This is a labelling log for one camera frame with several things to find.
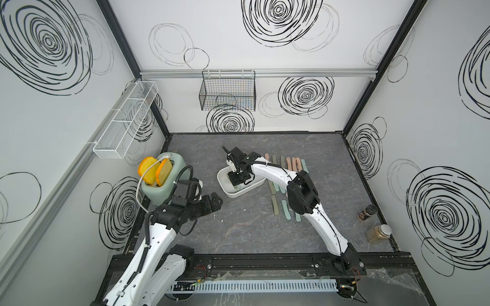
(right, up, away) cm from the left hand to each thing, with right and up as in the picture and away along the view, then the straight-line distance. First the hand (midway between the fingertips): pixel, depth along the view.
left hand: (214, 204), depth 76 cm
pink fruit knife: (+40, +14, +29) cm, 51 cm away
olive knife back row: (+29, +17, +32) cm, 46 cm away
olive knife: (+27, -4, +15) cm, 31 cm away
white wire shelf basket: (-37, +35, +2) cm, 51 cm away
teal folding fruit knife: (+45, +13, +29) cm, 55 cm away
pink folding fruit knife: (+37, +15, +29) cm, 49 cm away
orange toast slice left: (-28, +11, +3) cm, 30 cm away
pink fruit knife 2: (+42, +14, +29) cm, 53 cm away
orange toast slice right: (-21, +13, +2) cm, 25 cm away
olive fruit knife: (+33, +15, +29) cm, 47 cm away
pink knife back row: (+25, +18, +33) cm, 45 cm away
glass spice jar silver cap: (+65, -11, -2) cm, 66 cm away
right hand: (+6, +6, +20) cm, 22 cm away
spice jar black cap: (+65, -3, +3) cm, 65 cm away
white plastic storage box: (+7, +2, +13) cm, 16 cm away
